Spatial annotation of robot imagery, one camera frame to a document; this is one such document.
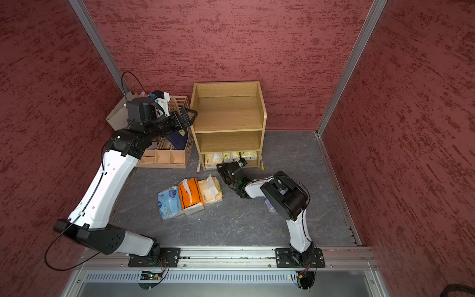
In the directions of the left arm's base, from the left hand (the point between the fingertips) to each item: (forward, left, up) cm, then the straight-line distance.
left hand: (188, 120), depth 68 cm
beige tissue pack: (-12, -6, -34) cm, 37 cm away
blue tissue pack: (-17, +14, -36) cm, 43 cm away
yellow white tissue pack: (+6, -5, -33) cm, 34 cm away
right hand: (0, -7, -34) cm, 35 cm away
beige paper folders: (+13, +39, -11) cm, 42 cm away
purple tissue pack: (-19, -35, -38) cm, 55 cm away
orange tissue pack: (-16, +3, -32) cm, 36 cm away
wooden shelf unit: (+14, -15, -10) cm, 23 cm away
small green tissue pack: (+8, -14, -35) cm, 38 cm away
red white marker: (+4, +4, -40) cm, 41 cm away
